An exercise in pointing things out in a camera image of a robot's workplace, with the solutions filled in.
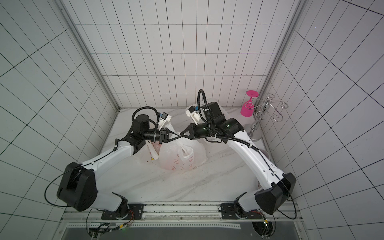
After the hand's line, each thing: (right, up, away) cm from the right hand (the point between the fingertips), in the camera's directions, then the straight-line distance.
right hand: (182, 131), depth 67 cm
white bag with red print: (0, -11, +3) cm, 12 cm away
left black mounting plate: (-24, -41, +5) cm, 48 cm away
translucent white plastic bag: (-18, -11, +20) cm, 29 cm away
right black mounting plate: (+23, -40, +4) cm, 46 cm away
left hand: (-3, -4, +6) cm, 7 cm away
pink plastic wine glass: (+36, +12, +16) cm, 41 cm away
